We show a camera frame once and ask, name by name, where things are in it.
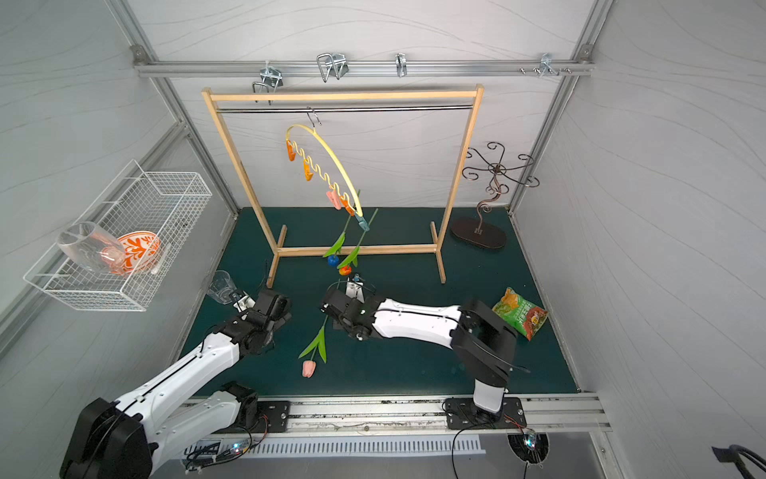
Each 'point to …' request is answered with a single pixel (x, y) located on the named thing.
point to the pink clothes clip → (334, 199)
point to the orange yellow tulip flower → (345, 267)
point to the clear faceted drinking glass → (221, 286)
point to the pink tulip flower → (309, 366)
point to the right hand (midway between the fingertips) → (342, 311)
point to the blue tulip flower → (335, 251)
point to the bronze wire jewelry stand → (472, 230)
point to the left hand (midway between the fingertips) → (271, 317)
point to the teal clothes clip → (362, 223)
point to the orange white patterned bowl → (141, 249)
